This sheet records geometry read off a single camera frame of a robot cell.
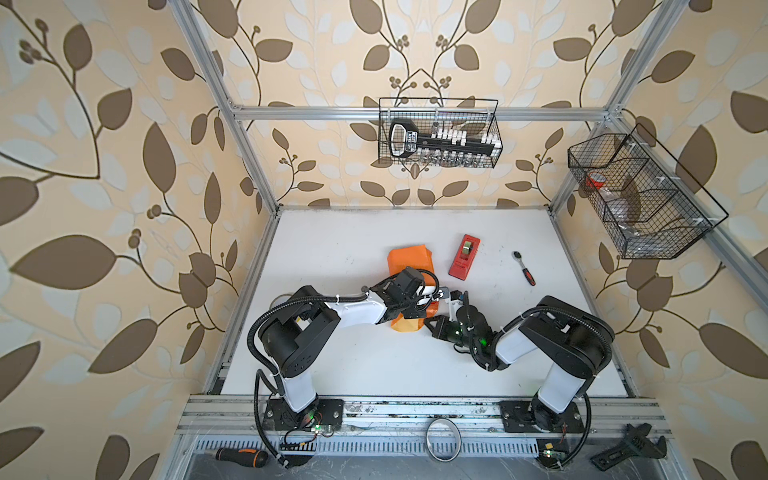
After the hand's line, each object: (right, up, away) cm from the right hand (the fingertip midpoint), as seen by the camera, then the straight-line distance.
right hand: (423, 324), depth 90 cm
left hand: (0, +12, +2) cm, 13 cm away
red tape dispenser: (+15, +20, +12) cm, 28 cm away
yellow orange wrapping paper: (-1, +20, +8) cm, 21 cm away
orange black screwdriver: (-42, -23, -24) cm, 53 cm away
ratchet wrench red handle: (+35, +20, +15) cm, 43 cm away
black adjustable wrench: (+49, -23, -19) cm, 57 cm away
